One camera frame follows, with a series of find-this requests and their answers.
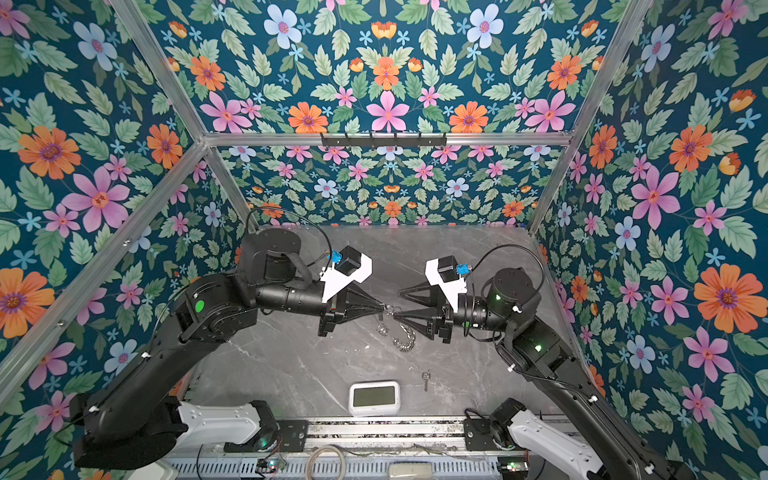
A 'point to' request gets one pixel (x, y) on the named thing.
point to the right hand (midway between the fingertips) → (402, 301)
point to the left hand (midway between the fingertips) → (382, 305)
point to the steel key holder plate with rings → (383, 329)
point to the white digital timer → (374, 399)
